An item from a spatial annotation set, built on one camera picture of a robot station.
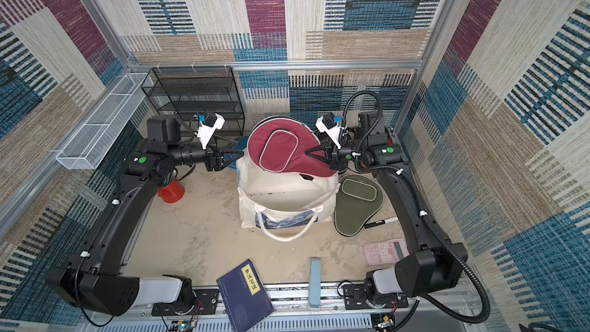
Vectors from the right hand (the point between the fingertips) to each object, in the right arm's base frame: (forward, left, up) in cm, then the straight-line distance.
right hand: (311, 153), depth 68 cm
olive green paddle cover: (+3, -20, -32) cm, 37 cm away
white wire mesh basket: (+3, +68, 0) cm, 68 cm away
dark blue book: (-31, +22, -34) cm, 51 cm away
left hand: (+1, +21, +2) cm, 21 cm away
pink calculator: (-18, -26, -33) cm, 45 cm away
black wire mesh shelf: (+47, +45, -11) cm, 66 cm away
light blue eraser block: (-28, -1, -29) cm, 41 cm away
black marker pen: (-7, -27, -34) cm, 44 cm away
